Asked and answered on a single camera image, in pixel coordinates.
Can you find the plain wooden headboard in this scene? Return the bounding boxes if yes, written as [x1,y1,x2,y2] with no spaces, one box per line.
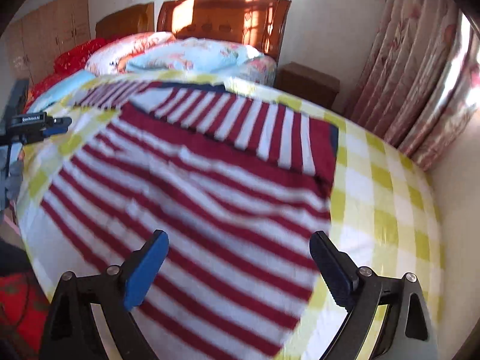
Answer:
[95,2,155,39]

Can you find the red patterned blanket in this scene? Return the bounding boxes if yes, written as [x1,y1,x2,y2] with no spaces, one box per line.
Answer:
[23,38,114,113]

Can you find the pink floral pillow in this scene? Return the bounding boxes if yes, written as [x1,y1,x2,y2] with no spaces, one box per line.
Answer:
[85,32,176,77]

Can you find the red green floral quilt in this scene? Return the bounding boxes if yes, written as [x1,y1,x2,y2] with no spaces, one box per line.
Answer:
[1,271,50,359]

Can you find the carved wooden headboard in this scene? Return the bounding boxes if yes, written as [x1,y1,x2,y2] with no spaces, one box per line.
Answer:
[156,0,291,61]

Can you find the floral bed sheet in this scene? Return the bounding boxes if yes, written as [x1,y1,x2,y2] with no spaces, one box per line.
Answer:
[217,55,278,87]

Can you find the dark wooden nightstand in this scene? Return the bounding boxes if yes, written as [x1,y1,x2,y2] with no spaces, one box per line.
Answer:
[274,62,340,109]

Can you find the wooden wardrobe doors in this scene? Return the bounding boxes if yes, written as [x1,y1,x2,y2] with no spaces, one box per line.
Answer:
[5,0,91,84]

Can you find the pink floral curtain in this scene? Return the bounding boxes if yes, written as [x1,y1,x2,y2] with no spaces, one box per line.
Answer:
[343,0,479,171]

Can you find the striped red grey navy sweater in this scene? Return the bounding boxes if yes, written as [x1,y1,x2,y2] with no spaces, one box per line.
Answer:
[36,81,338,359]

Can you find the light blue floral quilt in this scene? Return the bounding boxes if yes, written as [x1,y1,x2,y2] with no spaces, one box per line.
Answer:
[125,37,263,72]

